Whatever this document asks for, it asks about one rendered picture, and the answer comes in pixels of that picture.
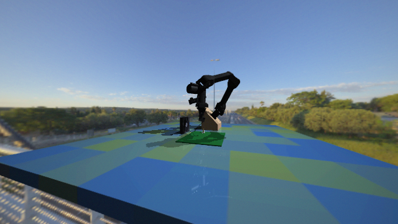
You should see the green circuit board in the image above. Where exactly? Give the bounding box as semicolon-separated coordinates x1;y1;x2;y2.
176;130;225;147

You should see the black computer fan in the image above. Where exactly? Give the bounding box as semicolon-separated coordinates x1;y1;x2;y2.
180;116;190;134

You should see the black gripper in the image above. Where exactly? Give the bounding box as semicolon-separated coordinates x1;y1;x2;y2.
195;95;208;118

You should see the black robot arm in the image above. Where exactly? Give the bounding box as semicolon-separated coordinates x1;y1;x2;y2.
187;72;240;119

